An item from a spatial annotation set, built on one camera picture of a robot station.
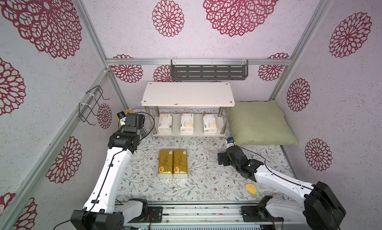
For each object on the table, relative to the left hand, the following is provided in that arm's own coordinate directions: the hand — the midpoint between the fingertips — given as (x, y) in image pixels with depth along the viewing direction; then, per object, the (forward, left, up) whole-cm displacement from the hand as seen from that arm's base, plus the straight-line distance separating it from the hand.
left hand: (134, 133), depth 74 cm
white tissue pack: (+18, -11, -15) cm, 26 cm away
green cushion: (+18, -73, -15) cm, 77 cm away
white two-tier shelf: (+42, -26, -27) cm, 56 cm away
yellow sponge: (-20, -61, -24) cm, 69 cm away
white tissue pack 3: (+18, -40, -15) cm, 46 cm away
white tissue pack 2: (+18, -26, -15) cm, 35 cm away
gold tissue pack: (-8, -14, -18) cm, 25 cm away
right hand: (-2, -47, -17) cm, 50 cm away
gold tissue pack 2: (-8, -22, -19) cm, 30 cm away
